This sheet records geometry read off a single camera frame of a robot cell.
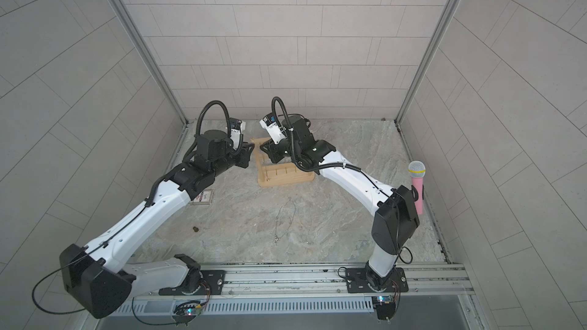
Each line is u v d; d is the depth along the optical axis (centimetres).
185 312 65
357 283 71
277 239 80
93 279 36
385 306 68
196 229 81
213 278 72
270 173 89
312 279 73
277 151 67
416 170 67
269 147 64
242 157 65
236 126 63
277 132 66
